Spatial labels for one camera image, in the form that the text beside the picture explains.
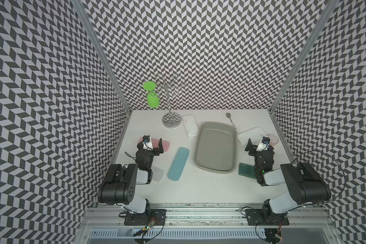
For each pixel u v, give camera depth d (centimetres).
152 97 97
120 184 45
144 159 70
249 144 83
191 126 107
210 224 72
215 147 95
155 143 82
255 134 98
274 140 95
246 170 89
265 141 75
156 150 81
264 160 68
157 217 72
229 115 115
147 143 76
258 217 72
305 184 46
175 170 87
